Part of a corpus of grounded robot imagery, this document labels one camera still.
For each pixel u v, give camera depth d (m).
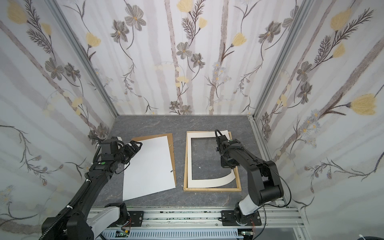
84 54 0.85
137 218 0.73
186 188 0.82
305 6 0.68
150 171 0.90
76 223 0.39
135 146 0.75
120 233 0.73
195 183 0.86
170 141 1.04
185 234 0.70
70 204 0.43
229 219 0.73
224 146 0.66
